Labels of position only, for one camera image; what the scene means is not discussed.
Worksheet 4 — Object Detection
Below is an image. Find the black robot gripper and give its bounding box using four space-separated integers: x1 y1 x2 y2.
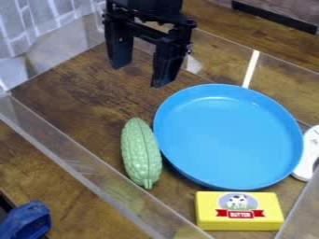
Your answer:
102 0 197 88

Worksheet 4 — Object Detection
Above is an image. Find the green bitter gourd toy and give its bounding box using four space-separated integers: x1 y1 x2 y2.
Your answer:
121 118 161 190

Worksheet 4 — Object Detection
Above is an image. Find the blue round plastic tray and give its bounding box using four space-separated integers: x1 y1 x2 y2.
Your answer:
153 84 302 190

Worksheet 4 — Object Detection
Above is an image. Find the yellow butter brick toy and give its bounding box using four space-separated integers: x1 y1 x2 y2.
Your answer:
194 191 284 232

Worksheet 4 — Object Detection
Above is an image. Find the grey checkered curtain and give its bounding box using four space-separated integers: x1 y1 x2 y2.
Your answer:
0 0 105 60

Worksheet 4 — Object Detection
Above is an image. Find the white plastic object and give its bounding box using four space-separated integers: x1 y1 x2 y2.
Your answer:
290 125 319 182

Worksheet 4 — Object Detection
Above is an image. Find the clear acrylic enclosure wall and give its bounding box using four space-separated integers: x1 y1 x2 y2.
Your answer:
0 0 319 239

